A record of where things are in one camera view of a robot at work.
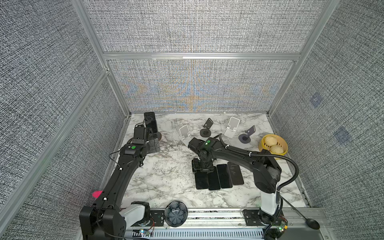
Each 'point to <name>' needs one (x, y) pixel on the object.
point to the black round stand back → (206, 132)
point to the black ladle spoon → (310, 222)
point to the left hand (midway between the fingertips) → (148, 145)
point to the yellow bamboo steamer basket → (274, 143)
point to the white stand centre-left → (185, 137)
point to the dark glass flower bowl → (175, 213)
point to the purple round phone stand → (245, 138)
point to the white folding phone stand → (233, 123)
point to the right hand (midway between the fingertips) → (197, 172)
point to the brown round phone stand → (158, 135)
